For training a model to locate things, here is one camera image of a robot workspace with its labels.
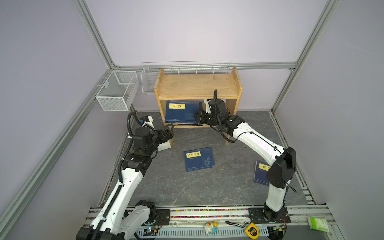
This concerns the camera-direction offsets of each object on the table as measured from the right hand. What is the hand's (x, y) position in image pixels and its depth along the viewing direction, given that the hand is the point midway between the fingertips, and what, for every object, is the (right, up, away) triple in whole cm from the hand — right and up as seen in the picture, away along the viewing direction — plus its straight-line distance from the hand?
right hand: (196, 115), depth 80 cm
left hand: (-14, -7, -6) cm, 17 cm away
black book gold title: (-6, -5, +3) cm, 8 cm away
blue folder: (-8, +2, +3) cm, 9 cm away
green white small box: (+58, -52, -10) cm, 79 cm away
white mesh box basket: (-54, +19, +22) cm, 61 cm away
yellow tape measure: (+26, -54, -12) cm, 61 cm away
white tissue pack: (-21, -19, +16) cm, 32 cm away
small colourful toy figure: (+7, -53, -12) cm, 55 cm away
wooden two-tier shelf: (+13, -11, -18) cm, 25 cm away
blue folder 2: (+1, -27, +14) cm, 30 cm away
